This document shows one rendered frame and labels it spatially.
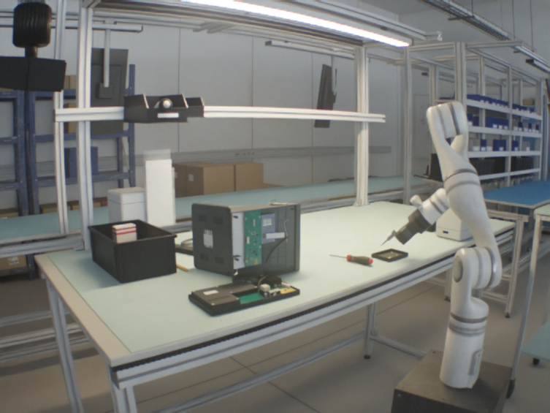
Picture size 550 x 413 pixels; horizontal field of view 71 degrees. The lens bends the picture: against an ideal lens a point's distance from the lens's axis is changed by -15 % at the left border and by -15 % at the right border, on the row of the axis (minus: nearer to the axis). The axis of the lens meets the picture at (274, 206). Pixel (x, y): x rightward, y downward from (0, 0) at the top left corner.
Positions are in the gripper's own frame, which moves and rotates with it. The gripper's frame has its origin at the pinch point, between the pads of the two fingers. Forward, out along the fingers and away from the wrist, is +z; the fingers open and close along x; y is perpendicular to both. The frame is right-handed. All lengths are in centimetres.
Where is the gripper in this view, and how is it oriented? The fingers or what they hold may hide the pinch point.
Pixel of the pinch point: (381, 244)
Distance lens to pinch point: 154.7
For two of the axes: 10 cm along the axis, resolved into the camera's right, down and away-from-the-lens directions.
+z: -6.5, 6.5, 3.9
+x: 3.8, -1.6, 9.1
